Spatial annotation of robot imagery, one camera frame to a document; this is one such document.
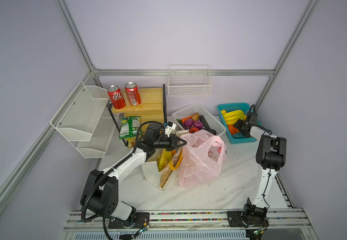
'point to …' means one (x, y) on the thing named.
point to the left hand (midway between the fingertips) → (186, 143)
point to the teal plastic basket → (239, 137)
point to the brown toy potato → (195, 116)
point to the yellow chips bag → (164, 157)
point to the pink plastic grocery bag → (202, 157)
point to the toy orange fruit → (232, 130)
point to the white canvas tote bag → (151, 171)
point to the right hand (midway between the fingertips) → (238, 124)
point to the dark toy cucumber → (206, 126)
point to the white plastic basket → (213, 121)
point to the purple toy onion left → (188, 122)
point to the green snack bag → (129, 126)
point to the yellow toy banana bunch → (231, 117)
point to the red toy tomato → (193, 130)
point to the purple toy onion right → (198, 124)
